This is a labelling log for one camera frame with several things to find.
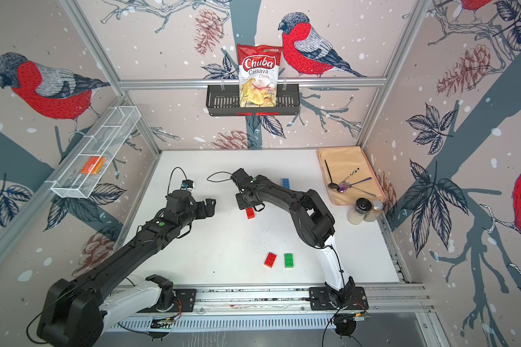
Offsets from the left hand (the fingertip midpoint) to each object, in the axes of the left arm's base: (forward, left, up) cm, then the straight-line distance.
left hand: (209, 197), depth 84 cm
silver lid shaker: (-4, -67, -8) cm, 67 cm away
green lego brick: (-20, -32, -13) cm, 40 cm away
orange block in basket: (+2, +37, +18) cm, 41 cm away
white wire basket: (+16, +40, +16) cm, 46 cm away
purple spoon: (+14, -61, -14) cm, 65 cm away
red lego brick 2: (-20, -24, -13) cm, 34 cm away
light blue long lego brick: (+15, -32, -12) cm, 38 cm away
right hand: (+4, -13, -11) cm, 17 cm away
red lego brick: (0, -15, -13) cm, 20 cm away
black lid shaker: (-2, -62, -4) cm, 62 cm away
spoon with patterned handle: (+23, -67, -15) cm, 72 cm away
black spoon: (+15, -55, -13) cm, 59 cm away
